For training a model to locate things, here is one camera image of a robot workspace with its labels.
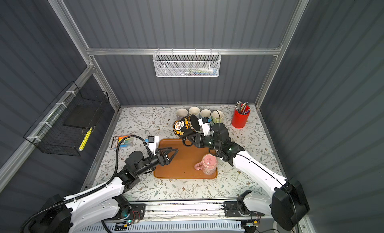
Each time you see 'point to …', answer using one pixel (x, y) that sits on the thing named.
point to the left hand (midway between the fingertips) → (175, 150)
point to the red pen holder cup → (240, 114)
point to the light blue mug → (205, 113)
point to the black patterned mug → (185, 127)
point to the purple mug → (181, 113)
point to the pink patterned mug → (208, 164)
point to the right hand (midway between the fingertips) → (190, 139)
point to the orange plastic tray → (182, 165)
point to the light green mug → (217, 116)
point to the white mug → (194, 110)
